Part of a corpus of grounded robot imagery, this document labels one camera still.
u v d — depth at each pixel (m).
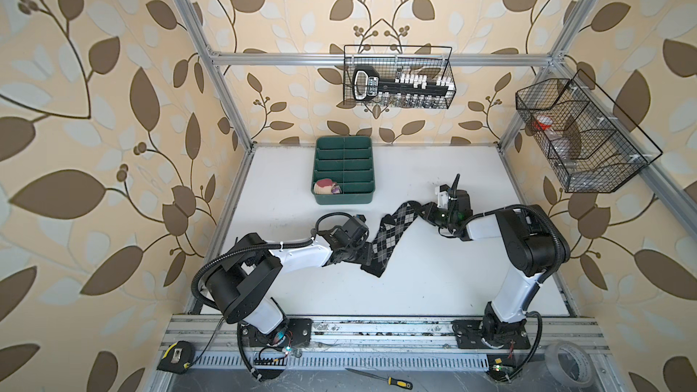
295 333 0.74
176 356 0.69
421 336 0.76
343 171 1.04
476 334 0.73
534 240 0.51
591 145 0.73
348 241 0.69
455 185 0.83
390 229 0.94
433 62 0.91
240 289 0.44
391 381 0.67
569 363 0.71
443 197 0.91
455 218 0.80
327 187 0.95
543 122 0.81
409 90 0.83
